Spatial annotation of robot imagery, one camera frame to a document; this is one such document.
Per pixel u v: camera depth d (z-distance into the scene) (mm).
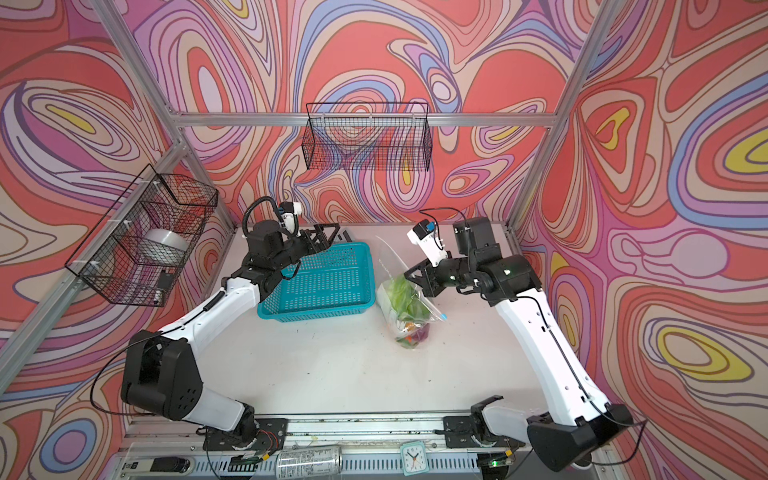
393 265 661
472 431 698
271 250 635
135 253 747
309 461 659
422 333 804
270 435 727
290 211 721
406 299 676
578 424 365
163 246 698
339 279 1042
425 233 566
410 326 734
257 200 600
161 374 426
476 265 481
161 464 665
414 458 689
